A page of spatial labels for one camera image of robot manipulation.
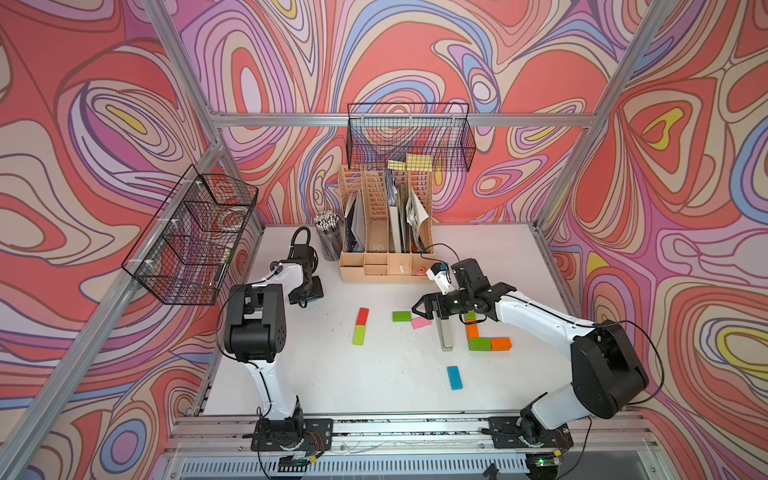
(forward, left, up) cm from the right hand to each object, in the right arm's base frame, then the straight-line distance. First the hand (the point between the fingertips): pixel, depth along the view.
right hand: (426, 314), depth 85 cm
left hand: (+13, +37, -8) cm, 40 cm away
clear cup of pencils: (+28, +29, +8) cm, 41 cm away
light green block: (-2, +20, -9) cm, 22 cm away
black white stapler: (-3, -7, -6) cm, 10 cm away
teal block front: (-15, -7, -9) cm, 19 cm away
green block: (+4, +7, -7) cm, 10 cm away
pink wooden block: (+2, +1, -8) cm, 9 cm away
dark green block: (-6, -16, -9) cm, 19 cm away
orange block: (-7, -22, -7) cm, 24 cm away
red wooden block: (+5, +19, -8) cm, 22 cm away
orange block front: (-2, -15, -9) cm, 17 cm away
